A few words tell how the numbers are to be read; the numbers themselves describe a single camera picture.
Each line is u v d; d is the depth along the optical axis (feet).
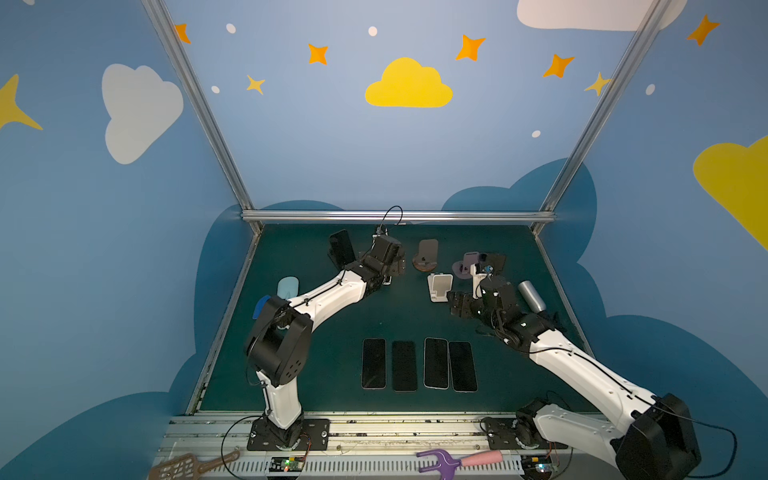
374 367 2.78
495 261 3.40
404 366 2.83
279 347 1.55
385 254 2.26
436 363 2.96
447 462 2.34
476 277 2.42
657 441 1.28
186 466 2.31
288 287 3.32
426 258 3.46
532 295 3.23
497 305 2.01
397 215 2.40
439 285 3.41
